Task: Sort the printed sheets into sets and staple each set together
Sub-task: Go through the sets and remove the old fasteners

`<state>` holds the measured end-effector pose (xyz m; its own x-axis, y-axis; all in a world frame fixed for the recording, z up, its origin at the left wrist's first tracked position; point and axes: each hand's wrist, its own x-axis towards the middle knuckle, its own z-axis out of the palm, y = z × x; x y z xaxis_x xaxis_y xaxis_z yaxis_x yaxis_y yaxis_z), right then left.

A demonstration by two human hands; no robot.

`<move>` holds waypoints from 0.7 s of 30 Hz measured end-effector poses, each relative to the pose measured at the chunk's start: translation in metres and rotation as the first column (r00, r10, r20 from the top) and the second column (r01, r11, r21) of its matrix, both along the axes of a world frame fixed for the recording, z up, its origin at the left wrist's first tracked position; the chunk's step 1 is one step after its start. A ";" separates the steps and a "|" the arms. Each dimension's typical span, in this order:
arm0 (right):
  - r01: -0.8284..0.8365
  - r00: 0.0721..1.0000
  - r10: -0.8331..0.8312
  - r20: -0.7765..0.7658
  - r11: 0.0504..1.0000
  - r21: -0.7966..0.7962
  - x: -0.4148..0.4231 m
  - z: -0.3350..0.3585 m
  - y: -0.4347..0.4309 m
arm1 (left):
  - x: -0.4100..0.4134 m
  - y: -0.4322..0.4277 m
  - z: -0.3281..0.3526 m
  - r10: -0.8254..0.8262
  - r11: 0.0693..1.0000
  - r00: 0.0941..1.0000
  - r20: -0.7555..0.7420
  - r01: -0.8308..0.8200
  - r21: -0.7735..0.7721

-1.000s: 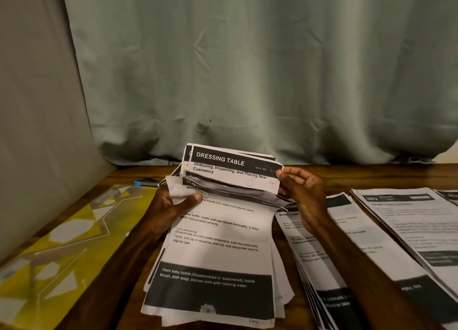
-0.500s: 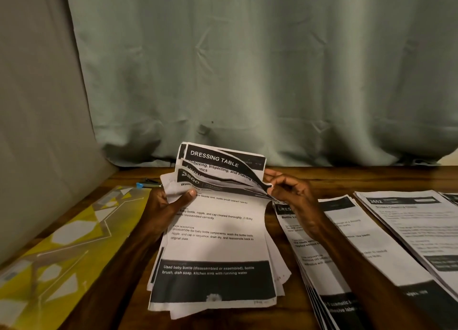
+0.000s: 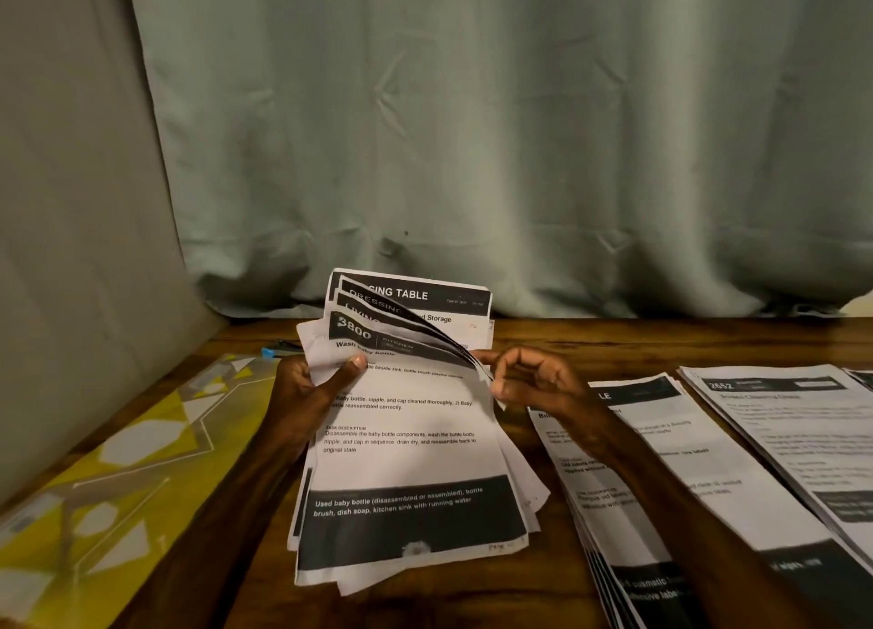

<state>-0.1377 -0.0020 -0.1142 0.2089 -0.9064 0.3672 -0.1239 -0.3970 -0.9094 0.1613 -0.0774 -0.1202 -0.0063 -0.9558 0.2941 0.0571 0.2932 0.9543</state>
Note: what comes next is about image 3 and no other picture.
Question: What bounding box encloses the person's right hand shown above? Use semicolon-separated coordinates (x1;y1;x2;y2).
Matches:
472;344;605;442

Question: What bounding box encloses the person's left hand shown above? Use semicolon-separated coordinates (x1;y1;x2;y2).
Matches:
263;352;370;457

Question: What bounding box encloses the wash baby bottle paper stack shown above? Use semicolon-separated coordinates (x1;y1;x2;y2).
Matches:
286;311;553;597

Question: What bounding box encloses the dressing table paper stack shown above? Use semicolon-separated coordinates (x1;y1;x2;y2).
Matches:
325;268;497;354

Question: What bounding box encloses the yellow patterned folder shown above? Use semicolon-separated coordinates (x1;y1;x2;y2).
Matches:
0;352;281;629

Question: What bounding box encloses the person's right forearm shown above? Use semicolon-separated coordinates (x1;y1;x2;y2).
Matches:
573;410;834;629

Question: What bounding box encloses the person's left forearm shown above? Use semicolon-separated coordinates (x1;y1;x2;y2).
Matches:
115;431;322;629

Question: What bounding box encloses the pale green curtain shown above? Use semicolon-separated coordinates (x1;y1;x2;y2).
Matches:
125;0;873;323

